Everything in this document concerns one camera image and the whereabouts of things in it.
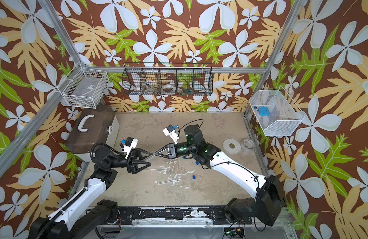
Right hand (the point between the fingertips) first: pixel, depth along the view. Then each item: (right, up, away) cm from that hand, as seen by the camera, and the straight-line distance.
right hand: (157, 154), depth 64 cm
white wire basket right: (+65, +20, +19) cm, 70 cm away
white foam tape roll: (+45, -1, +37) cm, 59 cm away
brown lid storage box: (-47, +13, +38) cm, 62 cm away
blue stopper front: (+18, -18, +23) cm, 35 cm away
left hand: (-3, -3, +3) cm, 5 cm away
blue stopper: (+20, -11, +29) cm, 37 cm away
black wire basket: (+1, +44, +34) cm, 56 cm away
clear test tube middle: (-4, -14, +25) cm, 29 cm away
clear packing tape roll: (+56, 0, +38) cm, 68 cm away
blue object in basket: (+59, +22, +22) cm, 67 cm away
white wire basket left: (-46, +35, +22) cm, 62 cm away
